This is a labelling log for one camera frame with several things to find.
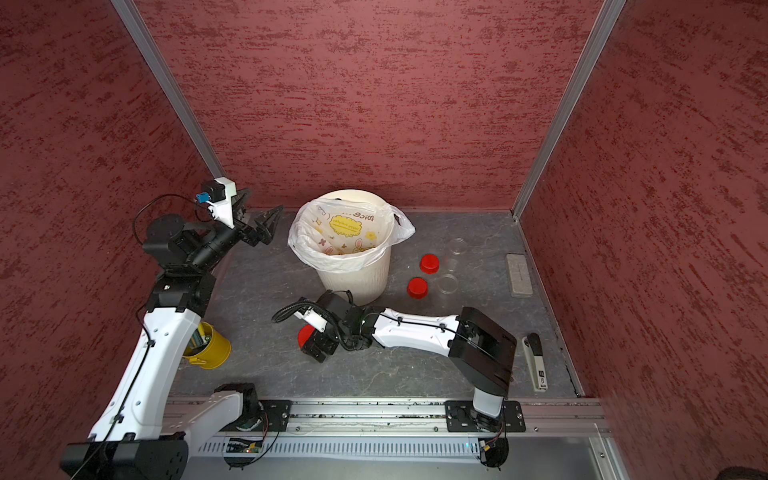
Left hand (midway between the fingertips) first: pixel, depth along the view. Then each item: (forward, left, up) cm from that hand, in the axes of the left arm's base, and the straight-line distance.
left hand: (263, 203), depth 64 cm
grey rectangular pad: (+6, -72, -39) cm, 82 cm away
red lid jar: (-21, -8, -23) cm, 32 cm away
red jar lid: (+12, -42, -41) cm, 59 cm away
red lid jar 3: (-2, -45, -31) cm, 55 cm away
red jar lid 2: (+2, -37, -40) cm, 55 cm away
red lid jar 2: (+13, -50, -32) cm, 61 cm away
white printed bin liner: (+13, -14, -26) cm, 32 cm away
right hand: (-18, -8, -33) cm, 39 cm away
